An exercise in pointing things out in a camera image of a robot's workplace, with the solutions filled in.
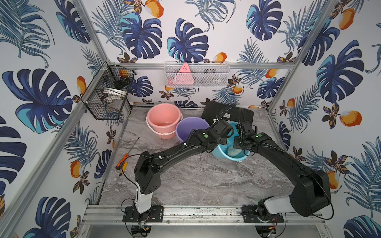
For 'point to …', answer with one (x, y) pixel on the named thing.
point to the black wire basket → (105, 97)
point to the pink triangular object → (184, 77)
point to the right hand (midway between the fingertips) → (239, 142)
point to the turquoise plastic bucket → (228, 151)
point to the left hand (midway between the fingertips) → (222, 139)
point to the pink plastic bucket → (162, 118)
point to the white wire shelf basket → (196, 74)
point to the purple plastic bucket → (186, 126)
